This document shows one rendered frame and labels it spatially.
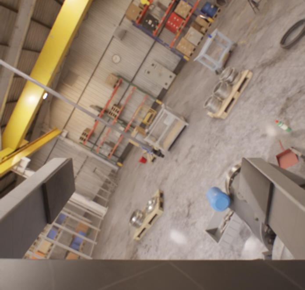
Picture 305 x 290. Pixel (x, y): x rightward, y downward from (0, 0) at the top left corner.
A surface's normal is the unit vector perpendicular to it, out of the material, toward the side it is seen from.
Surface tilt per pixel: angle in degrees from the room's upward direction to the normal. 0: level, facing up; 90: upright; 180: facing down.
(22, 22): 90
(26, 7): 90
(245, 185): 33
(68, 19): 90
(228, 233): 90
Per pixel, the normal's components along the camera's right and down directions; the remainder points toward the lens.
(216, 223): 0.19, 0.01
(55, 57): 0.04, 0.27
